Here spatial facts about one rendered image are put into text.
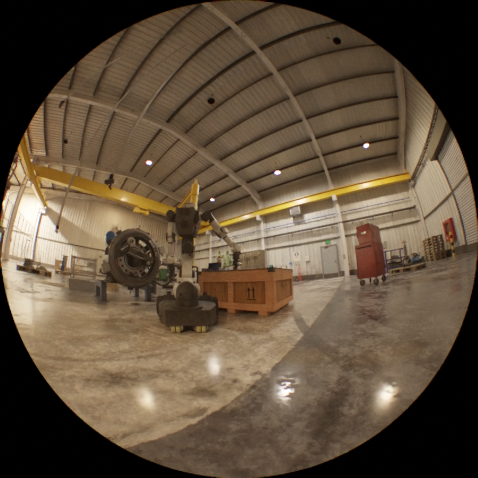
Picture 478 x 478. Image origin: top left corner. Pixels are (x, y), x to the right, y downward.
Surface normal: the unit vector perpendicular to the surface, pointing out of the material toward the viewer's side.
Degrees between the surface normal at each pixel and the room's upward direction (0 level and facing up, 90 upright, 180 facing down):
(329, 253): 90
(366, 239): 89
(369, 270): 90
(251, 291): 90
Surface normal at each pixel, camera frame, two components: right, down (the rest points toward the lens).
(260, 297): -0.52, -0.19
